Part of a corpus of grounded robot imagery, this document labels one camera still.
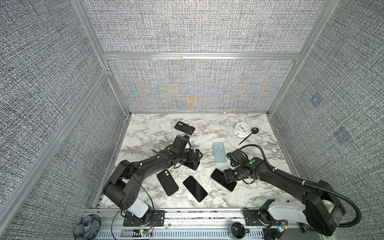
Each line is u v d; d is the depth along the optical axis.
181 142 0.70
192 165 0.93
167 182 0.86
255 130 1.06
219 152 0.98
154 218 0.73
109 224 0.72
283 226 0.69
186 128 1.10
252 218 0.72
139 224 0.71
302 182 0.45
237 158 0.66
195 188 0.84
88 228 0.69
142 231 0.70
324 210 0.41
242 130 1.03
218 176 0.89
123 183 0.48
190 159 0.78
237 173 0.71
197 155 0.78
